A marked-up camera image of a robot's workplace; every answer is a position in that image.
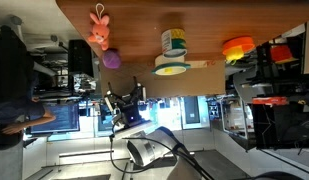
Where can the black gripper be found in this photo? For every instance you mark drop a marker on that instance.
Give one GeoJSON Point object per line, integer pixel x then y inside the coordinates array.
{"type": "Point", "coordinates": [127, 106]}

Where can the purple round plush toy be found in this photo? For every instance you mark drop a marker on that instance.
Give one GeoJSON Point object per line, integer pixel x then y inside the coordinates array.
{"type": "Point", "coordinates": [111, 59]}

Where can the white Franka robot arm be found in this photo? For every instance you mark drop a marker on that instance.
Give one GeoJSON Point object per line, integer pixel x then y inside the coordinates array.
{"type": "Point", "coordinates": [154, 146]}

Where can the pink bunny plush toy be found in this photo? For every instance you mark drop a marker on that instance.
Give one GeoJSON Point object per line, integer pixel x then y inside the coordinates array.
{"type": "Point", "coordinates": [100, 31]}

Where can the yellow plastic toy cup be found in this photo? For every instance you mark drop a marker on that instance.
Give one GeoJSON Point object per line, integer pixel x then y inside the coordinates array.
{"type": "Point", "coordinates": [234, 55]}

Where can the white bowl with teal rim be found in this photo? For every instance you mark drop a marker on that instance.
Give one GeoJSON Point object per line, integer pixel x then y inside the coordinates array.
{"type": "Point", "coordinates": [169, 65]}

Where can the black computer tower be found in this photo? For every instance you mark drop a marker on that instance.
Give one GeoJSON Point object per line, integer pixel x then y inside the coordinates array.
{"type": "Point", "coordinates": [80, 57]}

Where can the brown cardboard box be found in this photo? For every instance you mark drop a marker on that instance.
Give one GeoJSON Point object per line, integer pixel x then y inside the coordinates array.
{"type": "Point", "coordinates": [180, 83]}

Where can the computer monitor with dark screen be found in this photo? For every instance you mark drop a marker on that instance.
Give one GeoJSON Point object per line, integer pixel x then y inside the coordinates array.
{"type": "Point", "coordinates": [65, 120]}

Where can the yellow green corn can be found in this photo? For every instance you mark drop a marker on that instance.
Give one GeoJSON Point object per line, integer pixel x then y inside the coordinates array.
{"type": "Point", "coordinates": [174, 41]}

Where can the person in dark shirt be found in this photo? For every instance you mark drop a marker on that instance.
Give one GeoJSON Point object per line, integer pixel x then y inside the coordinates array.
{"type": "Point", "coordinates": [10, 83]}

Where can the white metal shelf cabinet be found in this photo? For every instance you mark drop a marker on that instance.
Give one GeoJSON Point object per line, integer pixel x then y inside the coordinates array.
{"type": "Point", "coordinates": [234, 118]}

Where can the flat red box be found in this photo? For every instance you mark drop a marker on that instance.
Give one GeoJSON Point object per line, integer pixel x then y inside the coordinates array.
{"type": "Point", "coordinates": [270, 100]}

